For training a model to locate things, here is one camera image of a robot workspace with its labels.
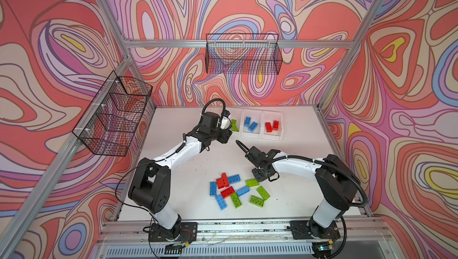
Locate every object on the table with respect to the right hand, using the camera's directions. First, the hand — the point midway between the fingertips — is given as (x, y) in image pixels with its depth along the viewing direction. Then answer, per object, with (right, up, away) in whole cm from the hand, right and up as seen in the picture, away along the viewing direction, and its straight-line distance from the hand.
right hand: (265, 177), depth 89 cm
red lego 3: (-20, -5, -5) cm, 21 cm away
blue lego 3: (-26, -4, -5) cm, 27 cm away
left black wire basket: (-65, +28, -21) cm, 74 cm away
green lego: (-16, +27, +20) cm, 37 cm away
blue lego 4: (-12, -4, -7) cm, 14 cm away
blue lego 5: (-22, -9, -9) cm, 25 cm away
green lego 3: (-7, -1, -3) cm, 8 cm away
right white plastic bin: (+8, +26, +19) cm, 33 cm away
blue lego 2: (-4, +26, +18) cm, 31 cm away
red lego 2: (+10, +26, +19) cm, 34 cm away
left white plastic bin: (-14, +31, +16) cm, 38 cm away
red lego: (+6, +25, +19) cm, 32 cm away
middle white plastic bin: (-1, +32, +21) cm, 38 cm away
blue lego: (-7, +29, +19) cm, 36 cm away
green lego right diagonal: (-2, -5, -5) cm, 8 cm away
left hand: (-19, +25, 0) cm, 31 cm away
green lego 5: (-4, -9, -9) cm, 13 cm away
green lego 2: (-14, +24, +16) cm, 32 cm away
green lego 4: (-15, -8, -7) cm, 19 cm away
